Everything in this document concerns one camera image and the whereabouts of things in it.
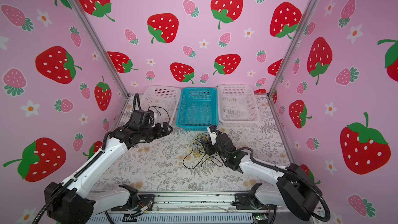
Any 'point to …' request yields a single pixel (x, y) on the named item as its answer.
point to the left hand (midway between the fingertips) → (167, 130)
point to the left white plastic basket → (163, 100)
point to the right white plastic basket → (237, 104)
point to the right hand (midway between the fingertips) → (204, 139)
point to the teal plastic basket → (197, 109)
